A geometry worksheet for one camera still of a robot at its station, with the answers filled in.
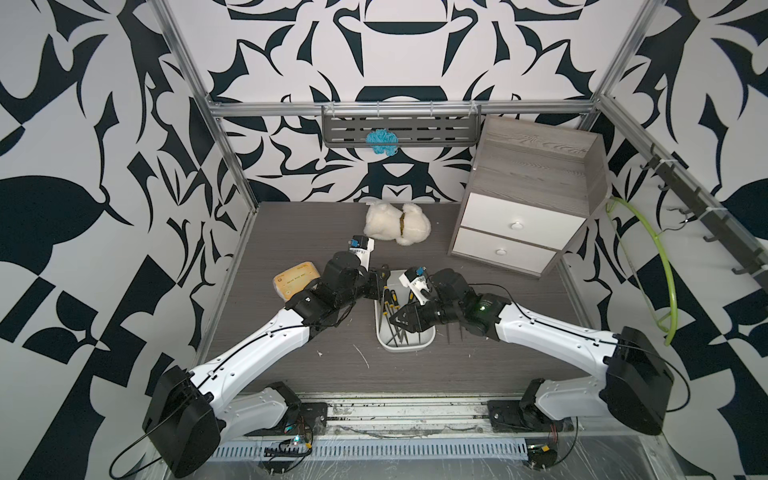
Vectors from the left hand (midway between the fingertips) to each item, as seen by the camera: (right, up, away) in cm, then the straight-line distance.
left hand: (386, 266), depth 77 cm
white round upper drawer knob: (+36, +10, +6) cm, 38 cm away
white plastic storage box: (+1, -21, +10) cm, 23 cm away
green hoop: (+61, -11, -13) cm, 63 cm away
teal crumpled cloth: (-1, +36, +14) cm, 39 cm away
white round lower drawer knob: (+37, +3, +19) cm, 41 cm away
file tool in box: (0, -13, +16) cm, 21 cm away
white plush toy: (+7, +11, +25) cm, 28 cm away
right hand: (+2, -12, -1) cm, 12 cm away
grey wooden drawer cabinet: (+40, +20, +8) cm, 46 cm away
